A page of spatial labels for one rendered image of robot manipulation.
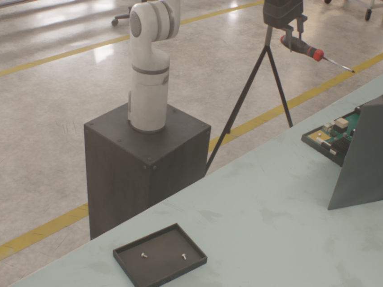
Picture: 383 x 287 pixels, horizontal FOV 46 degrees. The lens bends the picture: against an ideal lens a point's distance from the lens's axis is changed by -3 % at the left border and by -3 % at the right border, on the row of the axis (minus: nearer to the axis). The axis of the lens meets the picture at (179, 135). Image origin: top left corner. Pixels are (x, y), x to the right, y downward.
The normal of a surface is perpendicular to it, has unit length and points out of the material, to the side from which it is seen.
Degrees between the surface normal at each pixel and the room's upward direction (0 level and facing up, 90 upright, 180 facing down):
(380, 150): 90
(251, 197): 0
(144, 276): 0
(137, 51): 90
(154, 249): 0
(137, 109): 90
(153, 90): 90
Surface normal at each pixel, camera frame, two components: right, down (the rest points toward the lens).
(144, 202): -0.64, 0.40
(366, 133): 0.28, 0.56
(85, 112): 0.07, -0.82
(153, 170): 0.76, 0.41
